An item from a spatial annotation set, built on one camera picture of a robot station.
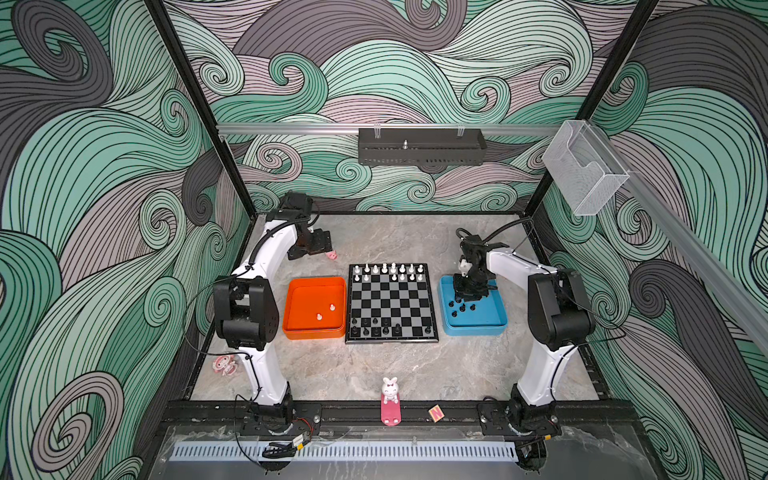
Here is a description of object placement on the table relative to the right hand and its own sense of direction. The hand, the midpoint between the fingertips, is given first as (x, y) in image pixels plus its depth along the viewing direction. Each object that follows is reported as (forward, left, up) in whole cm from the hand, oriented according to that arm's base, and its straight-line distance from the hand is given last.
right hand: (460, 296), depth 95 cm
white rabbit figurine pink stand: (-32, +23, +3) cm, 39 cm away
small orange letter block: (-33, +12, +1) cm, 35 cm away
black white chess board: (-3, +23, +1) cm, 23 cm away
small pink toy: (+16, +44, +1) cm, 46 cm away
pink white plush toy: (-23, +68, +3) cm, 72 cm away
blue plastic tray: (-7, -7, 0) cm, 10 cm away
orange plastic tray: (-5, +47, 0) cm, 47 cm away
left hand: (+10, +46, +14) cm, 49 cm away
